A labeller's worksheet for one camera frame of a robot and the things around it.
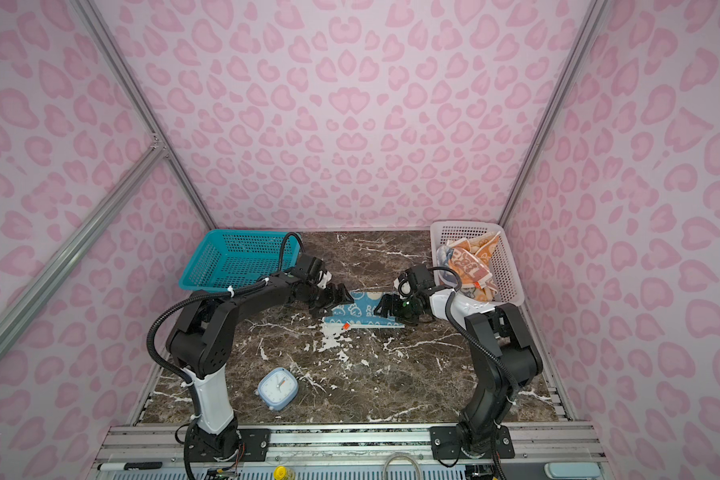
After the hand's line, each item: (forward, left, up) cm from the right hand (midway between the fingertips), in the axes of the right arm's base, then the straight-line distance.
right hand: (386, 311), depth 91 cm
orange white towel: (+18, -28, 0) cm, 33 cm away
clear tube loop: (-36, -3, -4) cm, 36 cm away
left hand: (+3, +12, +1) cm, 12 cm away
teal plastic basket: (+24, +58, -4) cm, 63 cm away
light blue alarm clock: (-22, +29, -3) cm, 37 cm away
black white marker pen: (-40, +60, -3) cm, 72 cm away
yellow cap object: (-40, +23, +3) cm, 46 cm away
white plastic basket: (+10, -39, 0) cm, 40 cm away
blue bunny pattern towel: (+2, +8, -4) cm, 9 cm away
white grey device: (-38, -42, -3) cm, 56 cm away
